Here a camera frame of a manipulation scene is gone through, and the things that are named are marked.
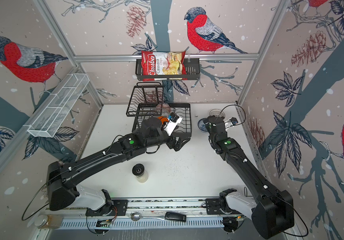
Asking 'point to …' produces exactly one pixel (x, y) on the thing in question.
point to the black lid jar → (138, 170)
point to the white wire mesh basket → (46, 122)
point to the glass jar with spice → (49, 221)
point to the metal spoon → (136, 216)
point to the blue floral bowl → (201, 125)
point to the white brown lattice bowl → (216, 112)
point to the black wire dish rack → (146, 101)
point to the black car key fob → (171, 215)
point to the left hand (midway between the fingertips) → (184, 133)
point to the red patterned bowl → (163, 108)
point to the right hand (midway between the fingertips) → (209, 124)
